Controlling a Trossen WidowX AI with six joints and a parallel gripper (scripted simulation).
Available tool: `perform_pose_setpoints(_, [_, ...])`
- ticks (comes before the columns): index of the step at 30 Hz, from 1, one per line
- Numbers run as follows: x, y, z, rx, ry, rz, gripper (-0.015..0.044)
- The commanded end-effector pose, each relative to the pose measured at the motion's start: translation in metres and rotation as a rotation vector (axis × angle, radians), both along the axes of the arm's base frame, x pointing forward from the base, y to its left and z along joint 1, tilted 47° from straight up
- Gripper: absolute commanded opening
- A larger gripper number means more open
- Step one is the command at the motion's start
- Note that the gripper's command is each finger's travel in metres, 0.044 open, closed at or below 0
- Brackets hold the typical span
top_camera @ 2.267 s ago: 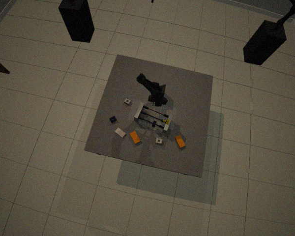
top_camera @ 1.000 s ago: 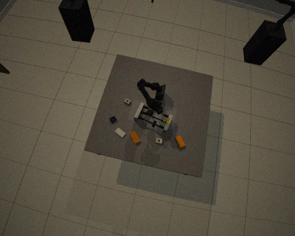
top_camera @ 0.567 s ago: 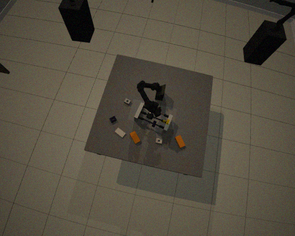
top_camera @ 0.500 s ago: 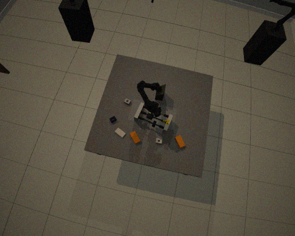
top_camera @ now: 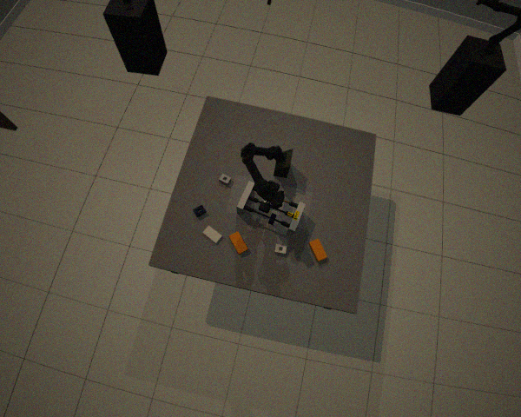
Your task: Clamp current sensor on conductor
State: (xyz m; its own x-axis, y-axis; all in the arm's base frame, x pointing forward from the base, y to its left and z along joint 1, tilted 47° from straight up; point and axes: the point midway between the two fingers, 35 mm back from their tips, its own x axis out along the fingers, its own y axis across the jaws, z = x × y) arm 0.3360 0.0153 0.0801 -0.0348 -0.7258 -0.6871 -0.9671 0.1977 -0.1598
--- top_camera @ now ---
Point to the orange rectangular block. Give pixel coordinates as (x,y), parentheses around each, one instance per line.
(317,250)
(238,243)

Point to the beige flat block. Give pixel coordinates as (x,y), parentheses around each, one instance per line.
(212,234)

